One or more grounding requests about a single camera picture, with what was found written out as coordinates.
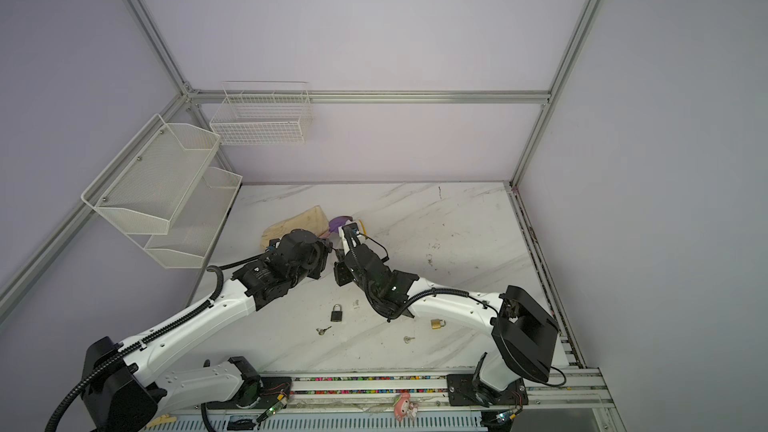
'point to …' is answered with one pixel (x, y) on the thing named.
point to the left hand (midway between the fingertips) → (332, 242)
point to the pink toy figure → (404, 408)
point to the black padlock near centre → (336, 315)
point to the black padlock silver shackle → (342, 273)
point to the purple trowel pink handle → (335, 224)
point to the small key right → (406, 339)
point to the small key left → (321, 331)
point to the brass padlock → (436, 324)
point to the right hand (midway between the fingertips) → (332, 253)
